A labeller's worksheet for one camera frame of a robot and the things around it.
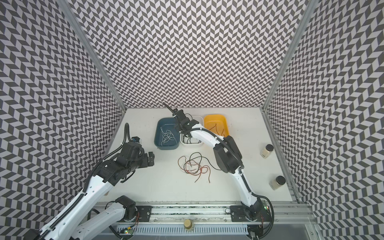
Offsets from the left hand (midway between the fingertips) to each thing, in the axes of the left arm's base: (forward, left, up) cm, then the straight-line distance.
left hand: (147, 156), depth 77 cm
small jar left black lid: (-11, -67, -8) cm, 68 cm away
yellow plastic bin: (+30, -40, -11) cm, 51 cm away
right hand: (+27, -17, -5) cm, 32 cm away
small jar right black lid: (+6, -66, -9) cm, 67 cm away
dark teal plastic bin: (+31, -4, -11) cm, 33 cm away
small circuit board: (-31, +4, -11) cm, 33 cm away
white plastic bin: (+38, -27, -15) cm, 49 cm away
